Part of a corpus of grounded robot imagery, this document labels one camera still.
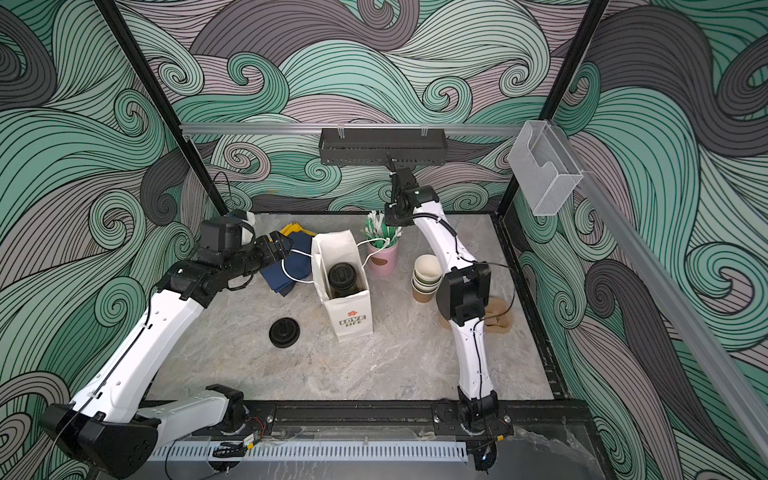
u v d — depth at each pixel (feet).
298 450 2.29
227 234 1.75
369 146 3.21
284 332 2.81
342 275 2.80
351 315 2.50
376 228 3.10
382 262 3.10
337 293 2.19
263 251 2.08
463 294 1.86
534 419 2.44
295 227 3.63
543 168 2.58
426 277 2.75
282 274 2.26
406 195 2.19
